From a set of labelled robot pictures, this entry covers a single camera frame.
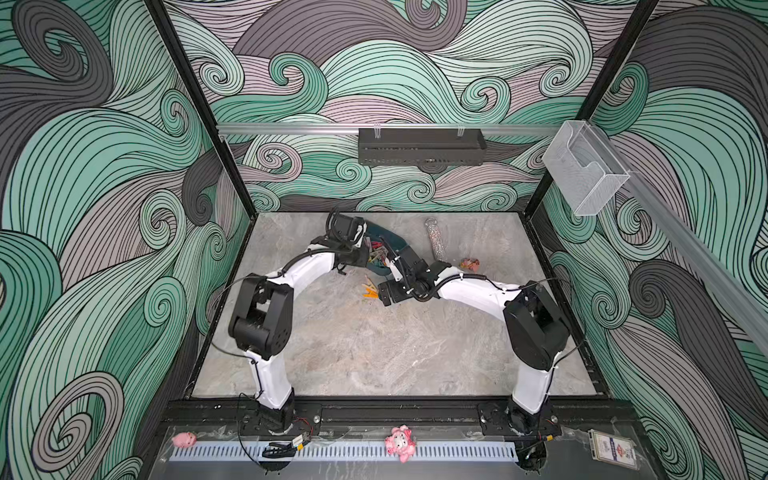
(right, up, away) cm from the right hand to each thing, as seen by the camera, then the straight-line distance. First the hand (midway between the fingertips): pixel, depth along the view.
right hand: (388, 293), depth 90 cm
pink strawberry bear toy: (+29, +8, +11) cm, 32 cm away
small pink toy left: (-49, -30, -22) cm, 61 cm away
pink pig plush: (+2, -30, -23) cm, 38 cm away
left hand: (-8, +13, +4) cm, 16 cm away
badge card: (+51, -32, -23) cm, 65 cm away
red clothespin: (-4, +15, +19) cm, 25 cm away
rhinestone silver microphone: (+19, +18, +20) cm, 32 cm away
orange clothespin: (-6, -1, +7) cm, 9 cm away
